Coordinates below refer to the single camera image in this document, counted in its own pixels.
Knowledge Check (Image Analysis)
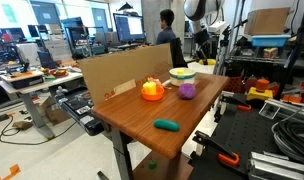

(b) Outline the small green ball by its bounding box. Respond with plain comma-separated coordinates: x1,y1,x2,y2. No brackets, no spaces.
147,160,158,170

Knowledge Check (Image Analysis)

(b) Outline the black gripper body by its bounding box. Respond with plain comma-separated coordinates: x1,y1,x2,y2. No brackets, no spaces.
193,29,212,53

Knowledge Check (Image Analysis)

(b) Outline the red bowl with toys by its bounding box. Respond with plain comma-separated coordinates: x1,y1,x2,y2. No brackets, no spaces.
49,67,70,79

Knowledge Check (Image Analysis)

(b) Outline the brown cardboard sheet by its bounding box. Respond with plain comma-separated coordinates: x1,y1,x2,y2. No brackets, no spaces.
78,43,174,106

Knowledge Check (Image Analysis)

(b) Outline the orange plastic bowl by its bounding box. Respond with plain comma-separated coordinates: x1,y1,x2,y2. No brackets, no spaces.
140,85,166,102

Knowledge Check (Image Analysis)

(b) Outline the purple ball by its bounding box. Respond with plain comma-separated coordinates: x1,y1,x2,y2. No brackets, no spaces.
177,82,197,101

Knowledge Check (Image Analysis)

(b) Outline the teal oblong toy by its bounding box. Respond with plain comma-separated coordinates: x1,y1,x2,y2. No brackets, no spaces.
153,118,181,133

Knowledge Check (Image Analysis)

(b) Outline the black floor cable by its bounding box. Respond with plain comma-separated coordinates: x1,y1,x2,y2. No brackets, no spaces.
0,114,79,147

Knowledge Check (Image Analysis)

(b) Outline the white bowl with teal stripe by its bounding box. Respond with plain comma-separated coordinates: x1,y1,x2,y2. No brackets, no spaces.
168,67,197,87

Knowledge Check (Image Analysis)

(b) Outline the pink plush animal toy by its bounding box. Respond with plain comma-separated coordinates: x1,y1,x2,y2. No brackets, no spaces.
148,76,164,90

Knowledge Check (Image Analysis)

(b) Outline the person in grey shirt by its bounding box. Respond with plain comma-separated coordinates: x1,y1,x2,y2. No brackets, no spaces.
154,8,178,46

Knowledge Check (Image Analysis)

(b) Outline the yellow toy bell pepper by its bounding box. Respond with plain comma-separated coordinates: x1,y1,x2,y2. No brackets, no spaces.
142,78,158,96

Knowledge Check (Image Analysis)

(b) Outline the white standing desk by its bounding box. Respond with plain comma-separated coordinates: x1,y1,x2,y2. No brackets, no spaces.
0,69,84,140

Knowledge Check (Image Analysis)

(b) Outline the aluminium extrusion bar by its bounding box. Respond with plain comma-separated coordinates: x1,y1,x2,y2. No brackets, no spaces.
247,151,304,180

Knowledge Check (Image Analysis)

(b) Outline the colourful cube toy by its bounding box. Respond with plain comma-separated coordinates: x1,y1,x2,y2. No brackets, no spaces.
262,47,279,60

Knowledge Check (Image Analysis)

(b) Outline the black chair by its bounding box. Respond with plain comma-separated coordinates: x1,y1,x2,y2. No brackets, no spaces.
169,37,189,69

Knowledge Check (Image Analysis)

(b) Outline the black clamp orange handle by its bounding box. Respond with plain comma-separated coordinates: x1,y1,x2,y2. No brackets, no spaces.
219,94,253,113
192,130,241,168

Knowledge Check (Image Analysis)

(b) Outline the blue plastic bin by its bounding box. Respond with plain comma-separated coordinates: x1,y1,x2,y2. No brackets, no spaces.
250,33,292,48

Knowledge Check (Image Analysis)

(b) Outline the computer monitor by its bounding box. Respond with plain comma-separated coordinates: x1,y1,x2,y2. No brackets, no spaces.
112,12,147,43

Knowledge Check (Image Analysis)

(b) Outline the brown cardboard box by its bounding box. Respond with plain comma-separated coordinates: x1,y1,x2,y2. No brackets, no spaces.
243,7,292,37

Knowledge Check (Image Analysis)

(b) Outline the black cable coil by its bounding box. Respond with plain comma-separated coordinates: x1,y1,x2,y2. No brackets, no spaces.
271,112,304,165

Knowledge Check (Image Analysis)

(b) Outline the yellow corn plush toy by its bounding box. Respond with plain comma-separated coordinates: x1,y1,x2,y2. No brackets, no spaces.
198,58,217,66

